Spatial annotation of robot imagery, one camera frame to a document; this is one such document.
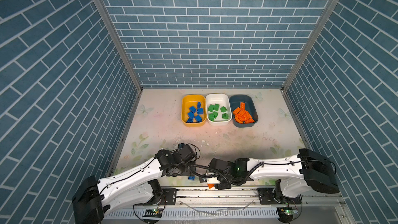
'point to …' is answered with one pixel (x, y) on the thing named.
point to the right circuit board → (286, 214)
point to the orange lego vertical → (242, 105)
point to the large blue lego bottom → (192, 178)
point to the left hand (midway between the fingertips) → (188, 172)
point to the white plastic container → (224, 100)
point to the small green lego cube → (216, 107)
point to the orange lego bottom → (211, 185)
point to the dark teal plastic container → (235, 100)
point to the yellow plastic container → (187, 101)
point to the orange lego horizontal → (251, 120)
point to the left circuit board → (153, 212)
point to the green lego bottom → (225, 115)
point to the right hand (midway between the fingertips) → (212, 177)
